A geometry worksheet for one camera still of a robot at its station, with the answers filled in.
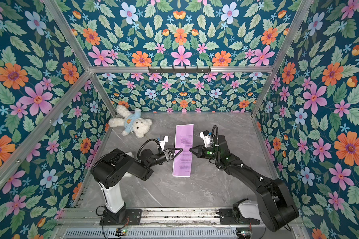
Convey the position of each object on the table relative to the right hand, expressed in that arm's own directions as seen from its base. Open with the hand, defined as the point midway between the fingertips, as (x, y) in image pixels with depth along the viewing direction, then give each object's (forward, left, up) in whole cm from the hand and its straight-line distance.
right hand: (193, 146), depth 80 cm
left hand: (-2, +6, -1) cm, 6 cm away
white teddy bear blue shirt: (+25, +45, -8) cm, 52 cm away
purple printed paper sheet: (+5, +6, 0) cm, 8 cm away
